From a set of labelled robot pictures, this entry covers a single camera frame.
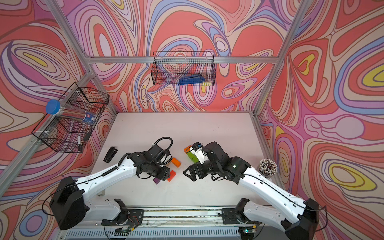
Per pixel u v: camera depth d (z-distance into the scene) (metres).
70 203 0.39
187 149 1.01
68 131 0.75
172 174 0.86
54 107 0.62
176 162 0.90
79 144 0.72
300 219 0.38
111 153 0.95
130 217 0.72
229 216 0.73
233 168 0.49
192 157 0.92
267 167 0.72
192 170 0.60
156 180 0.84
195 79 0.90
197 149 0.62
